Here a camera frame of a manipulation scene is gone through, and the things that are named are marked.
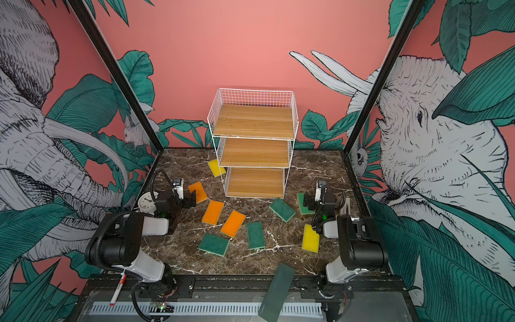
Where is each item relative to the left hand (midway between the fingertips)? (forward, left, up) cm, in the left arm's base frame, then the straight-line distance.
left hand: (185, 187), depth 95 cm
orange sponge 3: (-17, -23, -7) cm, 29 cm away
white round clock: (-7, +18, -4) cm, 20 cm away
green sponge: (-26, -15, -6) cm, 31 cm away
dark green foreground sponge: (-48, -39, -7) cm, 62 cm away
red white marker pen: (-38, +18, -6) cm, 43 cm away
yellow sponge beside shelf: (+17, -11, -7) cm, 21 cm away
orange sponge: (-1, -6, -5) cm, 8 cm away
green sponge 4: (-13, -56, -3) cm, 58 cm away
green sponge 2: (-23, -33, -6) cm, 41 cm away
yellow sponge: (-25, -57, -6) cm, 63 cm away
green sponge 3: (-11, -46, -6) cm, 48 cm away
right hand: (-3, -63, 0) cm, 63 cm away
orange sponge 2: (-11, -13, -6) cm, 18 cm away
